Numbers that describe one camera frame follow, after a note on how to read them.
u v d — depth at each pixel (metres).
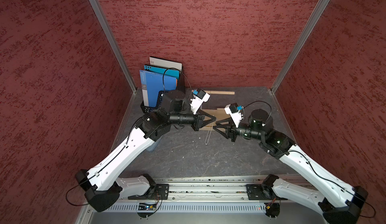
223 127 0.59
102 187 0.37
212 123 0.59
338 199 0.39
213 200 0.73
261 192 0.67
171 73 0.92
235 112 0.55
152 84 0.91
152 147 0.87
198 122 0.50
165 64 0.99
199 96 0.52
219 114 0.57
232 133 0.56
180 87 0.91
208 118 0.58
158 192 0.74
